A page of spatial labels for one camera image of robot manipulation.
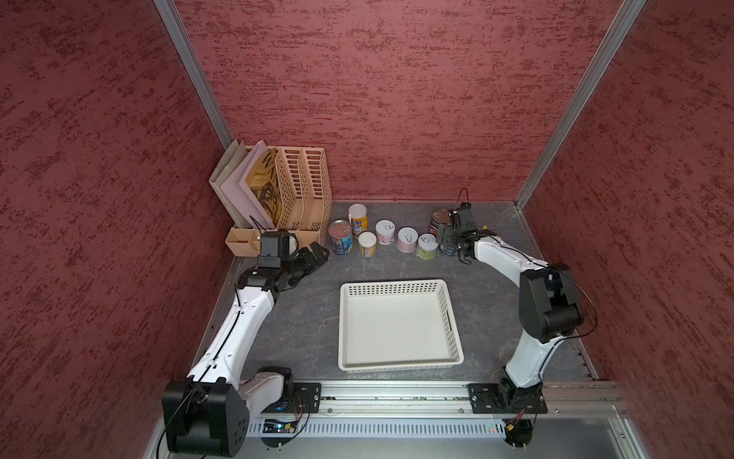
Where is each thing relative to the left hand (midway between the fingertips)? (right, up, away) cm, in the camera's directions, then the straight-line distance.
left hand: (319, 265), depth 81 cm
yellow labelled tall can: (+10, +16, +19) cm, 27 cm away
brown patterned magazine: (-23, +27, +18) cm, 40 cm away
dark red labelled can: (+41, +15, +22) cm, 49 cm away
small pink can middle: (+28, +7, +22) cm, 36 cm away
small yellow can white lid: (+14, +6, +19) cm, 24 cm away
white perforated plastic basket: (+24, -20, +6) cm, 31 cm away
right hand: (+44, +7, +17) cm, 48 cm away
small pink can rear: (+20, +9, +23) cm, 32 cm away
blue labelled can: (+5, +8, +16) cm, 19 cm away
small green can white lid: (+35, +4, +19) cm, 40 cm away
